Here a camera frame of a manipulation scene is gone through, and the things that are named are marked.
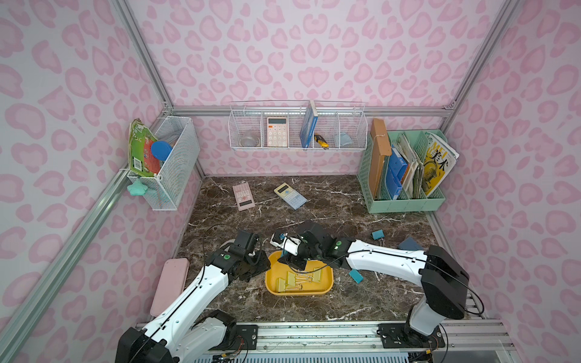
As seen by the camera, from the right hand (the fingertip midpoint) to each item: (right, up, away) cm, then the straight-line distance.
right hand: (281, 253), depth 79 cm
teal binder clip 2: (+1, +8, -13) cm, 15 cm away
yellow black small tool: (+15, +42, +15) cm, 47 cm away
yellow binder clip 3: (+3, -11, +6) cm, 13 cm away
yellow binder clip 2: (0, -13, +4) cm, 14 cm away
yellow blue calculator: (+2, +19, +32) cm, 37 cm away
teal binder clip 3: (+40, +3, +18) cm, 44 cm away
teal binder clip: (+28, -10, +6) cm, 30 cm away
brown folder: (+35, +37, +4) cm, 52 cm away
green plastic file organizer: (+60, +44, +28) cm, 79 cm away
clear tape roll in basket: (-15, +42, +17) cm, 48 cm away
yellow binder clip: (+12, -11, +7) cm, 18 cm away
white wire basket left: (-37, +23, -7) cm, 43 cm away
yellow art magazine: (+67, +35, +19) cm, 78 cm away
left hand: (-6, -3, +3) cm, 7 cm away
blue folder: (+48, +29, +19) cm, 59 cm away
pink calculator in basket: (-3, +46, +15) cm, 48 cm away
